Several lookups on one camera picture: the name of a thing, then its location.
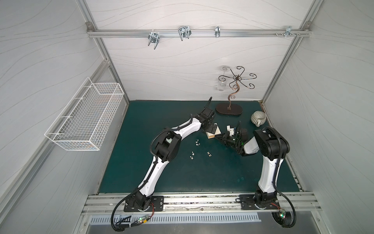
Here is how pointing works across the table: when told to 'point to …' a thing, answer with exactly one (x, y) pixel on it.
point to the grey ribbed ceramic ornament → (258, 118)
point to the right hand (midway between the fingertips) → (215, 135)
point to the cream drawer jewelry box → (210, 135)
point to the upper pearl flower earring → (197, 141)
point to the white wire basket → (84, 124)
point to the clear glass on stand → (221, 83)
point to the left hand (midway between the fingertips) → (210, 127)
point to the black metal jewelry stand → (234, 108)
